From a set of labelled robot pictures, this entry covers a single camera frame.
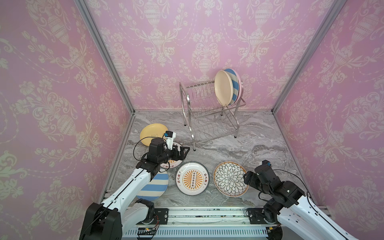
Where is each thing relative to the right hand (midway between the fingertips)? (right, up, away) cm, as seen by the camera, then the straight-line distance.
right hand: (249, 178), depth 80 cm
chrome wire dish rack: (-19, +33, +31) cm, 49 cm away
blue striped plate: (-51, -7, +4) cm, 51 cm away
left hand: (-35, +16, +1) cm, 38 cm away
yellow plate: (-61, +25, +31) cm, 72 cm away
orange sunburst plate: (-43, +5, +13) cm, 45 cm away
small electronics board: (-53, -24, -7) cm, 58 cm away
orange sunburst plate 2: (-30, -3, +7) cm, 31 cm away
